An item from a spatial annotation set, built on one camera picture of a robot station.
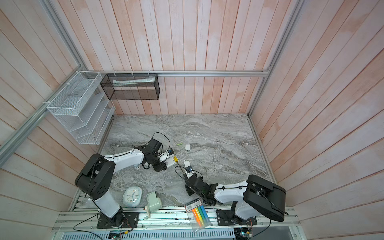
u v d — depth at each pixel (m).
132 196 0.78
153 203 0.75
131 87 1.07
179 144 1.03
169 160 0.90
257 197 0.44
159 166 0.82
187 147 1.01
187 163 0.93
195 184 0.64
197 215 0.74
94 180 0.47
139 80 0.90
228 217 0.73
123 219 0.71
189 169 0.76
